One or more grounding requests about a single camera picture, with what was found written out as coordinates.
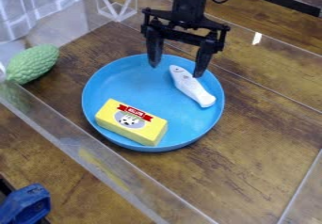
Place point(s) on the yellow butter box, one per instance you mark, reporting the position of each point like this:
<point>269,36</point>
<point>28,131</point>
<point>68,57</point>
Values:
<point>131,122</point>

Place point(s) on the green bumpy toy gourd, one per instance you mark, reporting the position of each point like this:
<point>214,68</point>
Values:
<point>29,64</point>

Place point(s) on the clear acrylic barrier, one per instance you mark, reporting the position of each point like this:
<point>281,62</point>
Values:
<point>253,172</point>

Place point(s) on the blue plastic clamp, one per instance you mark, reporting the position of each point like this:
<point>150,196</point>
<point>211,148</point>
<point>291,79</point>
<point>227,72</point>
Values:
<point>25,205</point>

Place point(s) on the blue round tray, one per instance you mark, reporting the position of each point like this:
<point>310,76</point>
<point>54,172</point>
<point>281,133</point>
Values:
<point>130,81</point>

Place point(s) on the white toy fish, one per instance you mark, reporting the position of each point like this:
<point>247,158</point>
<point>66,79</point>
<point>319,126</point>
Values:
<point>190,86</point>

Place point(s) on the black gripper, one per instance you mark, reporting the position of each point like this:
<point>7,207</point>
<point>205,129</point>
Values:
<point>183,24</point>

